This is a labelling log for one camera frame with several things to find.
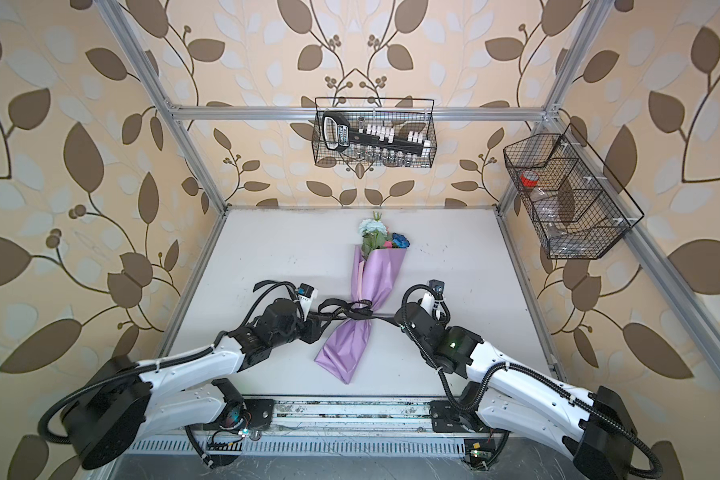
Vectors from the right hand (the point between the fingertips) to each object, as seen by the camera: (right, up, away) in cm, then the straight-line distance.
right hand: (415, 312), depth 79 cm
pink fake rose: (-6, +18, +25) cm, 31 cm away
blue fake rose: (-1, +19, +25) cm, 32 cm away
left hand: (-24, -2, +5) cm, 25 cm away
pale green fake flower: (-11, +22, +25) cm, 35 cm away
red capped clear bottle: (+36, +37, +9) cm, 52 cm away
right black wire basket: (+40, +27, -6) cm, 49 cm away
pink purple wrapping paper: (-19, -11, +2) cm, 22 cm away
